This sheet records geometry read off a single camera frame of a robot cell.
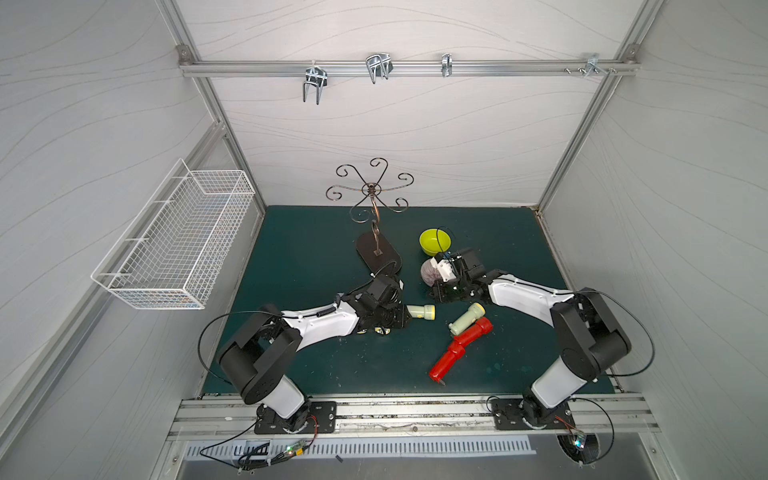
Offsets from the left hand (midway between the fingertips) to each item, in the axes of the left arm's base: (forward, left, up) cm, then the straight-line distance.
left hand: (411, 320), depth 85 cm
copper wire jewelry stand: (+27, +11, -2) cm, 29 cm away
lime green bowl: (+33, -9, -3) cm, 35 cm away
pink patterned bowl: (+19, -7, -3) cm, 20 cm away
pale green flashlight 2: (+4, -19, -1) cm, 20 cm away
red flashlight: (-1, -20, -2) cm, 20 cm away
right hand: (+9, -5, 0) cm, 11 cm away
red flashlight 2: (-11, -10, -3) cm, 15 cm away
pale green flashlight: (+3, -5, -1) cm, 6 cm away
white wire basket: (+4, +57, +26) cm, 63 cm away
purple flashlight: (-6, +7, +7) cm, 12 cm away
